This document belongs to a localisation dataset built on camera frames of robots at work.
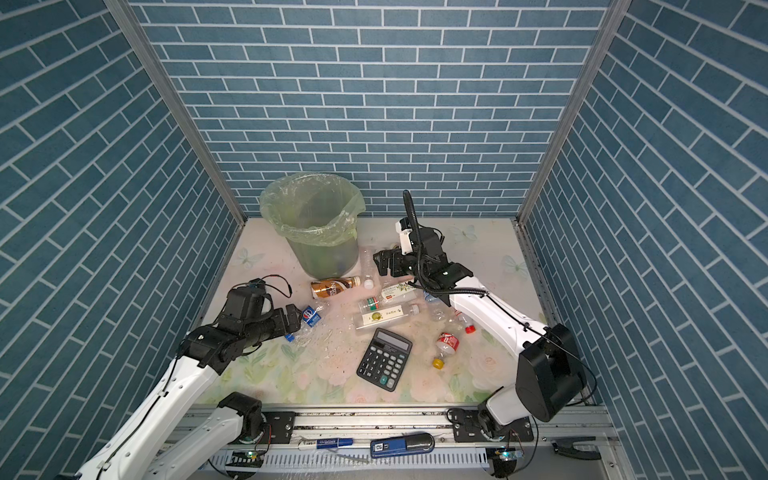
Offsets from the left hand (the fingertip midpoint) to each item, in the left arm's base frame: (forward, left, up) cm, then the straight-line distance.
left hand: (291, 317), depth 78 cm
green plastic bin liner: (+40, 0, +2) cm, 40 cm away
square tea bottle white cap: (+5, -25, -9) cm, 26 cm away
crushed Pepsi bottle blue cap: (+5, -2, -9) cm, 11 cm away
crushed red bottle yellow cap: (-5, -42, -8) cm, 43 cm away
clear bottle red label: (+2, -50, -10) cm, 51 cm away
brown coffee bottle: (+14, -5, -9) cm, 17 cm away
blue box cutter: (-28, -29, -9) cm, 41 cm away
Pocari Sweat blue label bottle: (+9, -41, -11) cm, 43 cm away
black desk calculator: (-8, -25, -11) cm, 28 cm away
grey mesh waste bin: (+22, -3, -5) cm, 23 cm away
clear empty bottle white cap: (+31, -18, -12) cm, 38 cm away
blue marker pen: (-27, -9, -12) cm, 31 cm away
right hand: (+15, -25, +9) cm, 30 cm away
